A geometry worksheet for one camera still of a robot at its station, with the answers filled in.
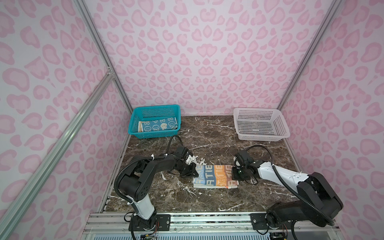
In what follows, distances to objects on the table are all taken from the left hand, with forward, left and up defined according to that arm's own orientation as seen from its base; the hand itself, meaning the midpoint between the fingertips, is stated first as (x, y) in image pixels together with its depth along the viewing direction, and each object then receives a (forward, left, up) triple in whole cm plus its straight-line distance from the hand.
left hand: (198, 173), depth 88 cm
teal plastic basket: (+49, +42, +3) cm, 65 cm away
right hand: (-2, -20, +1) cm, 20 cm away
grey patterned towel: (-2, -9, -1) cm, 10 cm away
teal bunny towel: (+37, +29, +2) cm, 46 cm away
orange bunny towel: (+35, +42, +2) cm, 54 cm away
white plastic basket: (+38, -48, -1) cm, 61 cm away
